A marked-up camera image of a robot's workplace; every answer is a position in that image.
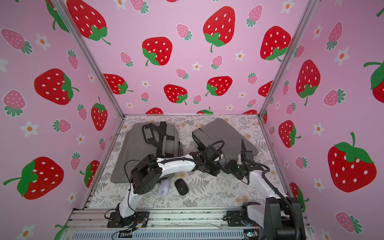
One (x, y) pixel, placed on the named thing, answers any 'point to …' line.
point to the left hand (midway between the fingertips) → (222, 173)
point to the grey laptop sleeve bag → (226, 138)
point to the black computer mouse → (181, 186)
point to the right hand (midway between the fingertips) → (226, 168)
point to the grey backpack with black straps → (160, 138)
